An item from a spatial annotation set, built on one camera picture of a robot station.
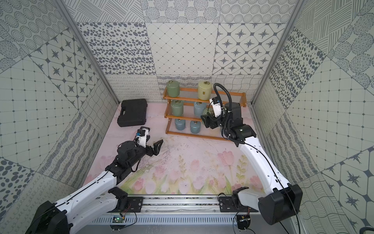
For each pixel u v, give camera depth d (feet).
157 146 2.36
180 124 3.21
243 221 2.38
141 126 3.42
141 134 2.22
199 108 2.89
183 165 2.89
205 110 2.82
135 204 2.40
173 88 2.63
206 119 2.18
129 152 1.98
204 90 2.57
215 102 2.06
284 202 1.22
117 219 2.35
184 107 2.98
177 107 2.88
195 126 3.20
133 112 3.84
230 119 1.82
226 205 2.40
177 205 2.48
